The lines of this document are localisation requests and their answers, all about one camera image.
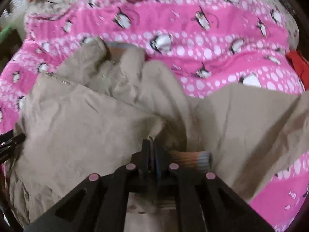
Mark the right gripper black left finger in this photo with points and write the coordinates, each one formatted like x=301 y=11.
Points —
x=98 y=203

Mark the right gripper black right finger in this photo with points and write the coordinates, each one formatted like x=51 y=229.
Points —
x=203 y=201

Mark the pink penguin blanket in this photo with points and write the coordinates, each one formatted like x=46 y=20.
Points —
x=206 y=44

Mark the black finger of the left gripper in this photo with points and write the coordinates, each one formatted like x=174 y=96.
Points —
x=9 y=142

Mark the green plastic basin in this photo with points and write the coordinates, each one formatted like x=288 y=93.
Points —
x=5 y=33

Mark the dark wooden nightstand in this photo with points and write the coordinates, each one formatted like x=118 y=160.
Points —
x=9 y=47

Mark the beige jacket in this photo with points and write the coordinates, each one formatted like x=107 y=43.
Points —
x=93 y=113

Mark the red cloth right side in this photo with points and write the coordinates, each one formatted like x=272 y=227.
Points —
x=300 y=65

